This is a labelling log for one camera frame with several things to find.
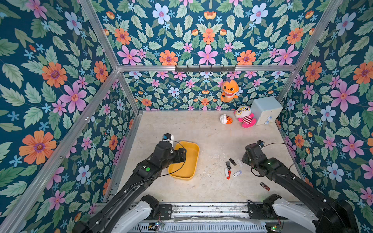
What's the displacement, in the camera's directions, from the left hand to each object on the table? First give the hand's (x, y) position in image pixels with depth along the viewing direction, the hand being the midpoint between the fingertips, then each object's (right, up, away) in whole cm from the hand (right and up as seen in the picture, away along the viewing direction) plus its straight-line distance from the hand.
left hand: (181, 149), depth 75 cm
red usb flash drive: (+28, -17, +11) cm, 34 cm away
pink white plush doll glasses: (+45, +22, +35) cm, 61 cm away
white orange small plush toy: (+30, +17, +32) cm, 47 cm away
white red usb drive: (+26, -16, +11) cm, 33 cm away
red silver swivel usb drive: (+47, -22, +6) cm, 53 cm away
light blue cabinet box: (+57, +23, +24) cm, 66 cm away
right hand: (+36, -4, +8) cm, 37 cm away
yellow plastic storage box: (+2, -15, +13) cm, 20 cm away
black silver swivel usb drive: (+28, -12, +15) cm, 34 cm away
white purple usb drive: (+33, -16, +11) cm, 38 cm away
